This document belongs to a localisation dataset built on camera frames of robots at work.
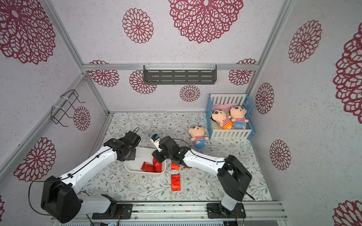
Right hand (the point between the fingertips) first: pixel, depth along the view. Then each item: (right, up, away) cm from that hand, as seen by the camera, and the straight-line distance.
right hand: (158, 151), depth 83 cm
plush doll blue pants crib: (+54, +25, +16) cm, 62 cm away
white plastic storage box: (-12, -3, +9) cm, 15 cm away
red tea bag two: (+15, -11, +6) cm, 20 cm away
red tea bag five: (+10, -19, -1) cm, 21 cm away
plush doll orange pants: (+41, +22, +18) cm, 50 cm away
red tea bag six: (-1, -10, +4) cm, 11 cm away
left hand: (-18, -2, -1) cm, 19 cm away
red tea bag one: (+9, -11, +7) cm, 16 cm away
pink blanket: (+48, +30, +26) cm, 62 cm away
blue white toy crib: (+49, +22, +20) cm, 58 cm away
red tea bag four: (-6, -10, +2) cm, 12 cm away
